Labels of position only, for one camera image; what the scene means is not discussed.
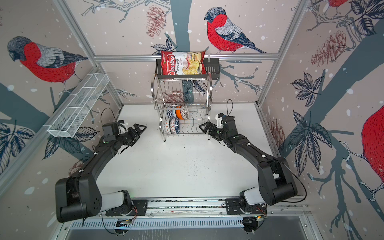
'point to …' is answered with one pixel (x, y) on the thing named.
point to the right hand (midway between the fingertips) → (202, 131)
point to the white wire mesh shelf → (78, 105)
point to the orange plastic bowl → (178, 113)
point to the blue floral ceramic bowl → (174, 111)
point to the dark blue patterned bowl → (177, 125)
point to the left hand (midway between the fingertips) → (142, 130)
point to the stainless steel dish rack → (184, 105)
